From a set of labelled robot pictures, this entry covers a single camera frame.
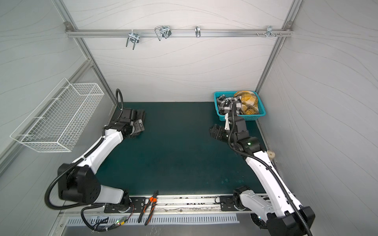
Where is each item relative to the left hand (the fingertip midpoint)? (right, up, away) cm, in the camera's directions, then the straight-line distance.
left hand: (134, 124), depth 86 cm
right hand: (+48, -1, -11) cm, 49 cm away
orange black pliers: (+14, -38, -12) cm, 43 cm away
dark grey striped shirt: (+6, -1, -8) cm, 10 cm away
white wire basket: (-29, +2, -18) cm, 34 cm away
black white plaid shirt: (+59, +14, +21) cm, 64 cm away
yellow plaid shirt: (+76, +13, +18) cm, 79 cm away
